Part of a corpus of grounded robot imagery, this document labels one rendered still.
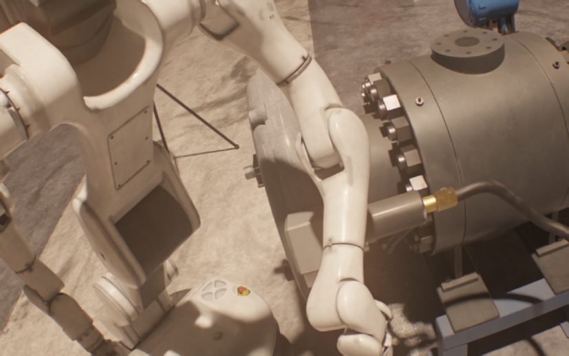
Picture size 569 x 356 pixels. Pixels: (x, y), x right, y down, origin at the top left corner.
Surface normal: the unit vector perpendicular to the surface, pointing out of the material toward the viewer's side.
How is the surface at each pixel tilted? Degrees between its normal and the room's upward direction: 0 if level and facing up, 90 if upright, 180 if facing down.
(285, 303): 0
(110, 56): 38
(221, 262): 0
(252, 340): 45
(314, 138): 60
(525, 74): 27
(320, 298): 34
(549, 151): 70
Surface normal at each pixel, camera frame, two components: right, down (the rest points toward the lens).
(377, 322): 0.77, -0.19
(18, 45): 0.21, -0.55
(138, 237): 0.52, -0.24
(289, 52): 0.40, 0.11
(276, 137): -0.19, -0.31
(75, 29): 0.61, 0.72
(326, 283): -0.71, -0.44
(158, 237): 0.70, 0.04
